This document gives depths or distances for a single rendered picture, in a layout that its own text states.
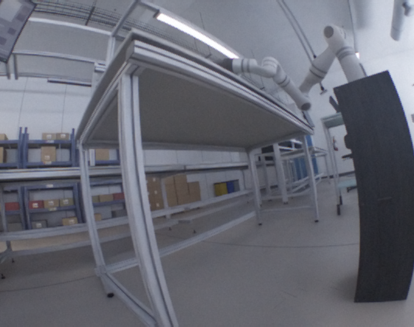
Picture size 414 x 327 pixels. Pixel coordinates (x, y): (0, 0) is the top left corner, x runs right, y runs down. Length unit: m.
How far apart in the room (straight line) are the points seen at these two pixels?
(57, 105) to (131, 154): 4.77
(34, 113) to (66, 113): 0.85
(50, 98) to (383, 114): 5.43
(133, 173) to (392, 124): 0.79
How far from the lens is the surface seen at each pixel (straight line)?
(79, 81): 2.79
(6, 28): 1.54
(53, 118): 5.02
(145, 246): 0.46
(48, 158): 4.24
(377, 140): 0.72
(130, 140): 0.47
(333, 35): 0.94
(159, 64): 0.54
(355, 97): 0.74
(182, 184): 4.64
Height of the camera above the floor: 0.59
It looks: 7 degrees up
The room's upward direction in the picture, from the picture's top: 9 degrees counter-clockwise
